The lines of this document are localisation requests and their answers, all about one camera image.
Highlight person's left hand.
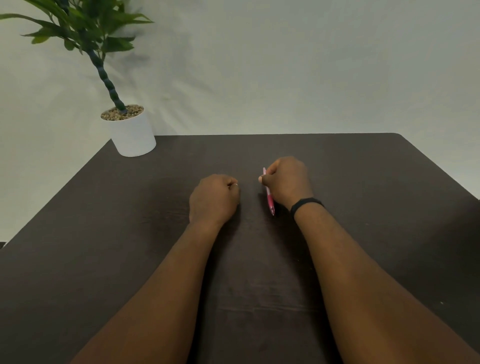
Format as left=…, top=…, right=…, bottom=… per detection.
left=187, top=173, right=241, bottom=229

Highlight green artificial plant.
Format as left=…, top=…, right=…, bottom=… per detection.
left=0, top=0, right=155, bottom=116

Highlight person's right forearm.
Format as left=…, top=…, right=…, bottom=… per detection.
left=294, top=204, right=480, bottom=364

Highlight person's left forearm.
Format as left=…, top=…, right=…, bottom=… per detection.
left=69, top=221, right=228, bottom=364

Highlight pink mechanical pencil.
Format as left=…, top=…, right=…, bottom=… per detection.
left=262, top=166, right=276, bottom=217

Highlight person's right hand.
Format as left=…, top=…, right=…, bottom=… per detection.
left=258, top=155, right=316, bottom=212

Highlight white plant pot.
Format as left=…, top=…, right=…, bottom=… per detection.
left=99, top=103, right=158, bottom=158

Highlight black wristband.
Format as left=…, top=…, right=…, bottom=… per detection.
left=289, top=196, right=326, bottom=223

